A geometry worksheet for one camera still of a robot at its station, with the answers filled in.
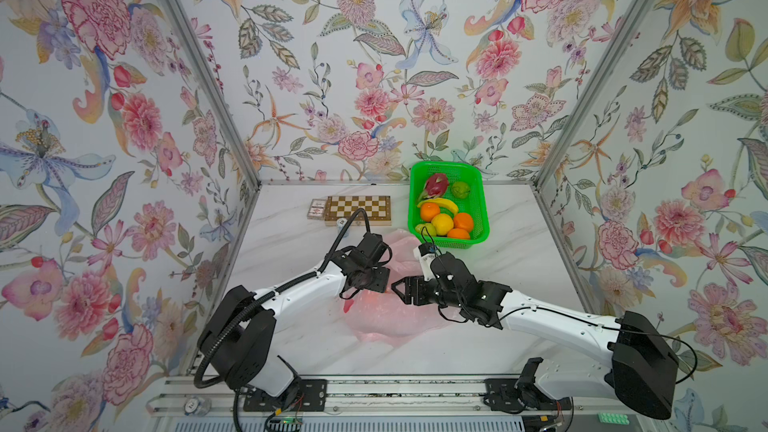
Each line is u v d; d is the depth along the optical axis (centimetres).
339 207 110
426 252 72
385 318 83
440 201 110
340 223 101
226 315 45
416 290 69
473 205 113
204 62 86
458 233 98
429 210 107
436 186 110
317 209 110
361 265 65
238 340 43
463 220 104
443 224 101
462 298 60
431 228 101
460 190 113
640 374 40
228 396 73
